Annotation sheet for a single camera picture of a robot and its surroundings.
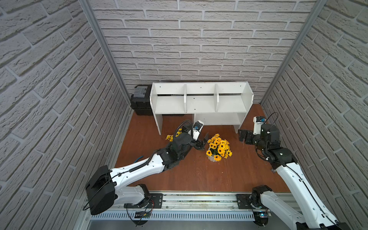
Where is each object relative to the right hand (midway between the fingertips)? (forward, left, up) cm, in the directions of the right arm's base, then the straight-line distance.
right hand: (248, 130), depth 76 cm
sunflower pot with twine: (-5, +17, -7) cm, 19 cm away
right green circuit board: (-36, -3, -23) cm, 43 cm away
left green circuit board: (-33, +58, -21) cm, 70 cm away
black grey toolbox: (+34, +66, -5) cm, 75 cm away
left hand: (+2, +26, +5) cm, 27 cm away
